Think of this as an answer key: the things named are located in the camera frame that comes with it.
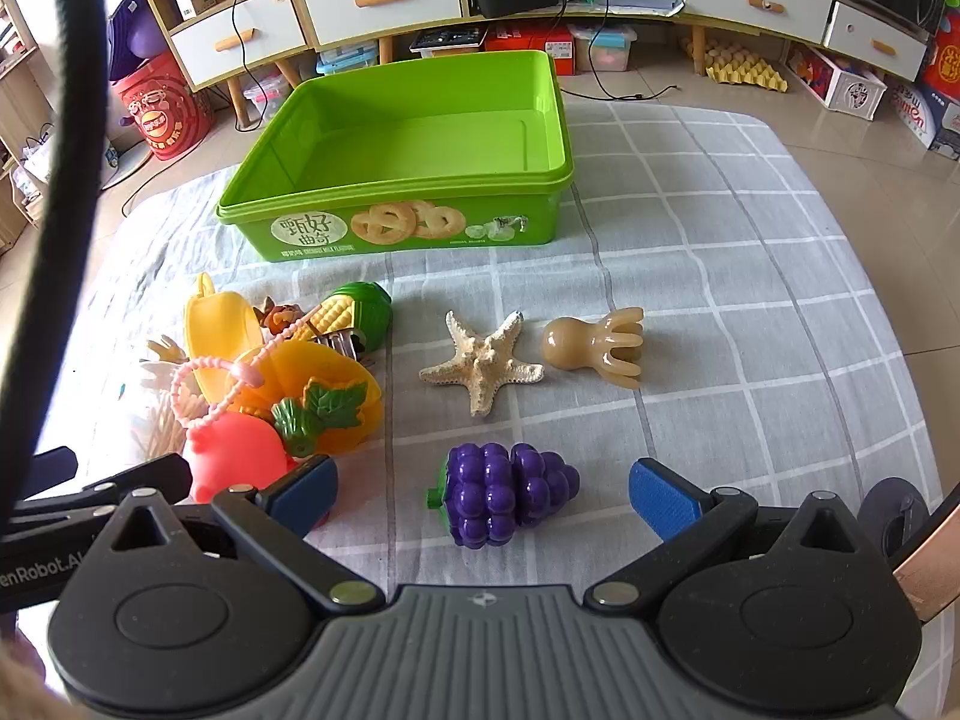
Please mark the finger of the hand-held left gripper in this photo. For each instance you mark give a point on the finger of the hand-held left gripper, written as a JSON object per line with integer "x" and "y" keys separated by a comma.
{"x": 150, "y": 476}
{"x": 58, "y": 469}

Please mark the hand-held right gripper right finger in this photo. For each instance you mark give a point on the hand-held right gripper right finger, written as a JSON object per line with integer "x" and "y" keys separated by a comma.
{"x": 664, "y": 499}

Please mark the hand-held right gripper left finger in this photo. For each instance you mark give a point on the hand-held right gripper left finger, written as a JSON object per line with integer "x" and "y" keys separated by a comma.
{"x": 307, "y": 491}

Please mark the clear cotton swab container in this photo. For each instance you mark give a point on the clear cotton swab container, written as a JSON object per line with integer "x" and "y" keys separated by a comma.
{"x": 161, "y": 431}

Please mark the pink rubber toy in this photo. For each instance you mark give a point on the pink rubber toy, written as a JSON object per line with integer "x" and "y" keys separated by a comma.
{"x": 225, "y": 457}

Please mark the orange toy pumpkin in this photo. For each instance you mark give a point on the orange toy pumpkin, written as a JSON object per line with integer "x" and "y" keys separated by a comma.
{"x": 330, "y": 367}

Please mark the yellow plastic scoop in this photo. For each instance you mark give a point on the yellow plastic scoop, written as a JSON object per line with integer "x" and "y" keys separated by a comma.
{"x": 217, "y": 322}

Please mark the purple toy grapes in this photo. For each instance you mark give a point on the purple toy grapes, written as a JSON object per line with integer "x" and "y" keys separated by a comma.
{"x": 487, "y": 487}

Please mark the green plastic box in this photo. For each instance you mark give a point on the green plastic box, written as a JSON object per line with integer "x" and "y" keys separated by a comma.
{"x": 420, "y": 142}

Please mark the small brown toy figure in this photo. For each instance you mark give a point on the small brown toy figure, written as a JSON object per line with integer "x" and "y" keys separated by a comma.
{"x": 279, "y": 319}

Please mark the tan toy octopus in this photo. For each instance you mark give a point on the tan toy octopus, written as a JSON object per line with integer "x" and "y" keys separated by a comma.
{"x": 570, "y": 345}

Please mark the toy corn with green husk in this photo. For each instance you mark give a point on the toy corn with green husk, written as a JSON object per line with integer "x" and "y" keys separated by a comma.
{"x": 367, "y": 311}

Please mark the grey checked bed sheet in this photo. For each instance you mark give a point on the grey checked bed sheet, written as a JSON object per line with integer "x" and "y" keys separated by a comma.
{"x": 750, "y": 315}

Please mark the beige starfish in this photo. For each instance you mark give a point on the beige starfish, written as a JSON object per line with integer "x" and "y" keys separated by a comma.
{"x": 486, "y": 364}

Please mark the dark grey slipper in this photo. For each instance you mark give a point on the dark grey slipper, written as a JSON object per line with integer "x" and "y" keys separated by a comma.
{"x": 889, "y": 510}

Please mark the white paper shopping bag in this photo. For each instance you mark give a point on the white paper shopping bag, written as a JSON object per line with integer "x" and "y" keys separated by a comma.
{"x": 30, "y": 172}

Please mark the red printed bucket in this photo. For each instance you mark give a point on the red printed bucket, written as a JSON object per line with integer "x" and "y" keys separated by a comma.
{"x": 165, "y": 116}

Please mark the wooden side shelf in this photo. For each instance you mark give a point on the wooden side shelf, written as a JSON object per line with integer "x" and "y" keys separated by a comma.
{"x": 26, "y": 90}

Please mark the yellow egg tray stack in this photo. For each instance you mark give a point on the yellow egg tray stack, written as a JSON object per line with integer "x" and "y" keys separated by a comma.
{"x": 739, "y": 67}

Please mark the purple bag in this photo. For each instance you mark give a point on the purple bag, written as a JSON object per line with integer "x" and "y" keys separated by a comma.
{"x": 131, "y": 30}

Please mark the white basket with toys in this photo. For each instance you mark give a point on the white basket with toys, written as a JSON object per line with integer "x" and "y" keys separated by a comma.
{"x": 855, "y": 94}

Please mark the clear plastic storage box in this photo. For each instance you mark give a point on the clear plastic storage box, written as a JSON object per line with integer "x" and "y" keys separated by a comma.
{"x": 607, "y": 52}

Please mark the black printed box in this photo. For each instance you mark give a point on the black printed box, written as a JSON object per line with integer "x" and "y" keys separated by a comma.
{"x": 446, "y": 40}

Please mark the red cardboard box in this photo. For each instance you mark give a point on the red cardboard box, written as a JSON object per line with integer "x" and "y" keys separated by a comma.
{"x": 525, "y": 45}

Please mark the low wooden tv stand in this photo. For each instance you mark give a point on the low wooden tv stand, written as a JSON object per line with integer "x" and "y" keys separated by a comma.
{"x": 675, "y": 4}

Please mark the red printed carton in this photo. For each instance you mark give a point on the red printed carton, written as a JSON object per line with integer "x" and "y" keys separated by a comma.
{"x": 941, "y": 64}

